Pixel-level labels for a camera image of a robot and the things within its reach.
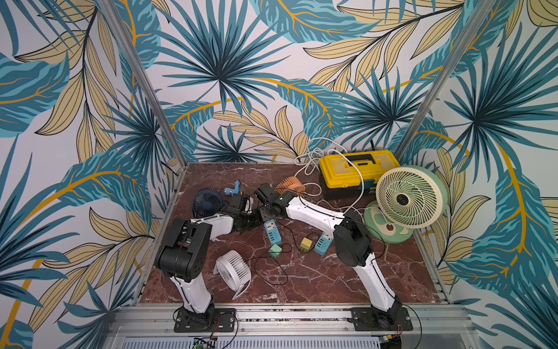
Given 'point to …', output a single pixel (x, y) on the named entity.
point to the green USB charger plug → (275, 251)
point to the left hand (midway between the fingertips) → (263, 221)
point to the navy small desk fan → (207, 202)
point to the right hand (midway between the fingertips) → (267, 210)
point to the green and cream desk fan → (407, 198)
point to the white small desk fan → (233, 273)
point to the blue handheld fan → (229, 191)
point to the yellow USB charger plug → (305, 244)
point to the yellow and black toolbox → (339, 179)
